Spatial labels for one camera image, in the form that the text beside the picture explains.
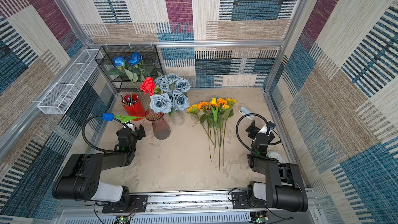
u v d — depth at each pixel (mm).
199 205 735
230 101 1068
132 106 956
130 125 807
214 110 987
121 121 760
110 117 638
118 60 714
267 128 732
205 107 1028
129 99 989
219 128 965
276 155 854
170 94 715
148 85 695
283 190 435
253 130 784
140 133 871
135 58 727
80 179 438
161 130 870
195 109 1021
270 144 716
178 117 994
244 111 1032
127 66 743
